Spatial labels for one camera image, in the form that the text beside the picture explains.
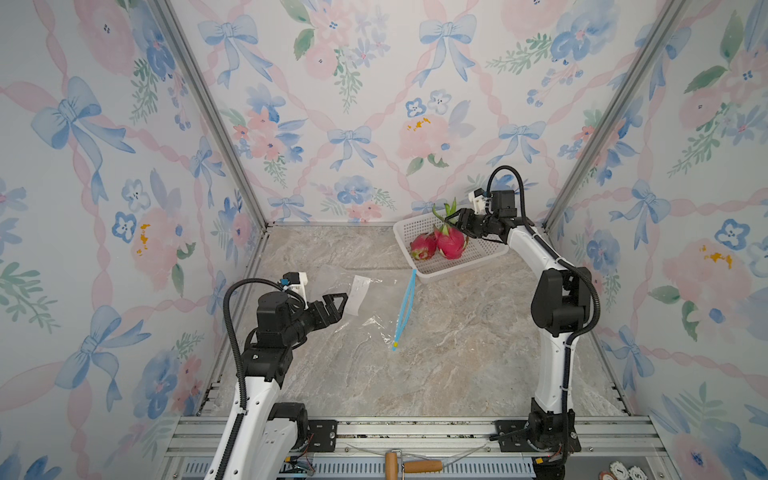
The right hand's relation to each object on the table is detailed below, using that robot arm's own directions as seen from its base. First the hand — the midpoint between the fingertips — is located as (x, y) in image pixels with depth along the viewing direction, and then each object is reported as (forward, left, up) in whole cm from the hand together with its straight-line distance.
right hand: (453, 220), depth 98 cm
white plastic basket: (-7, +4, -17) cm, 19 cm away
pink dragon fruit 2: (-3, +9, -9) cm, 13 cm away
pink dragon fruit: (-4, +1, -4) cm, 6 cm away
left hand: (-32, +34, +3) cm, 47 cm away
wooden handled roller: (-65, +15, -16) cm, 69 cm away
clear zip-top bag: (-20, +25, -18) cm, 37 cm away
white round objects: (-65, -34, -19) cm, 76 cm away
